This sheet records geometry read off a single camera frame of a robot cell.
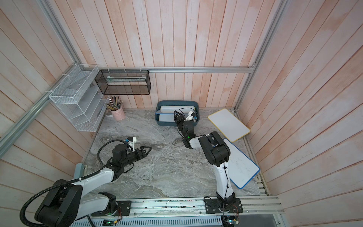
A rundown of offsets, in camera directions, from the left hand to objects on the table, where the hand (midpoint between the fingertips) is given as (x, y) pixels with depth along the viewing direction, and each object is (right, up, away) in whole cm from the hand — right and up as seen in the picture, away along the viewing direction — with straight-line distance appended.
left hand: (149, 151), depth 86 cm
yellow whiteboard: (+20, +27, +2) cm, 34 cm away
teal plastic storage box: (+16, +34, +32) cm, 49 cm away
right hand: (+14, +25, +8) cm, 30 cm away
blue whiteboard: (+8, +23, +27) cm, 37 cm away
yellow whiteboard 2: (+61, +13, +22) cm, 66 cm away
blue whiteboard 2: (+59, -12, +2) cm, 60 cm away
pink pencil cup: (-29, +24, +23) cm, 44 cm away
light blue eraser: (-41, -11, -4) cm, 42 cm away
